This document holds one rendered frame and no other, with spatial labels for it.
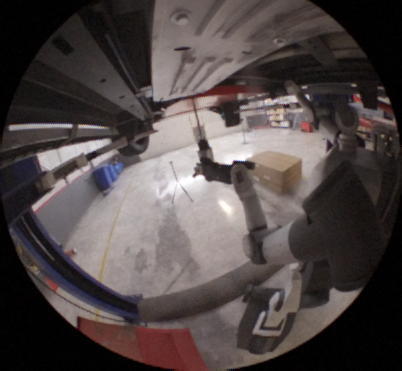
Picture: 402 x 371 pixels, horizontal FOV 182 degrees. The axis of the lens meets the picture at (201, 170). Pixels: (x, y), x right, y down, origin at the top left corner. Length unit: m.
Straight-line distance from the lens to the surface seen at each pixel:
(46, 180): 0.99
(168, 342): 1.09
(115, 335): 0.85
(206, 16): 0.20
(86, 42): 0.22
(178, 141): 9.36
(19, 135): 0.50
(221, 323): 1.48
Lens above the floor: 1.47
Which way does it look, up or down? 21 degrees down
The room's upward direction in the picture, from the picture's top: 15 degrees counter-clockwise
